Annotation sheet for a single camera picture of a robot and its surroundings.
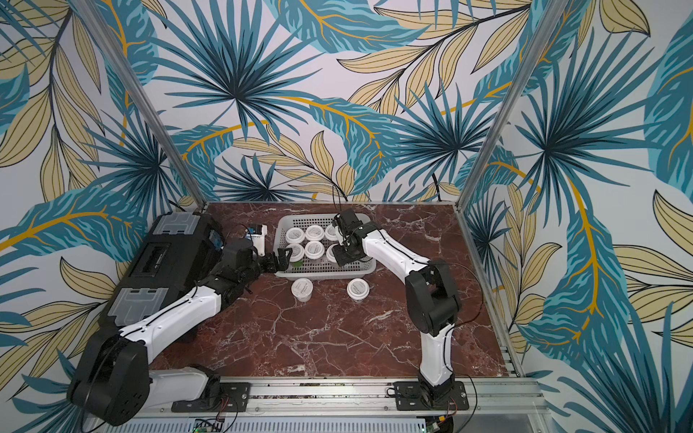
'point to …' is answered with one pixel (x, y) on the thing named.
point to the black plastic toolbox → (172, 256)
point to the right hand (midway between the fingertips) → (345, 254)
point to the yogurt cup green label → (314, 233)
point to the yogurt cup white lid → (294, 235)
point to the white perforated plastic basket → (322, 267)
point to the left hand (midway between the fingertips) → (280, 252)
